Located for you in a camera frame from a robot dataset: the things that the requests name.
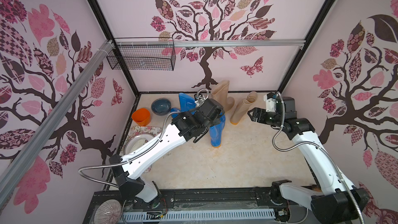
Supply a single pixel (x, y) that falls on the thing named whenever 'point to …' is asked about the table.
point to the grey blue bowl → (160, 106)
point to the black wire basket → (143, 54)
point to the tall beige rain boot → (219, 93)
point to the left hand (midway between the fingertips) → (213, 117)
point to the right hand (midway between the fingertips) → (255, 111)
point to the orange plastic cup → (142, 116)
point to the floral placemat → (132, 130)
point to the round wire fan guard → (110, 212)
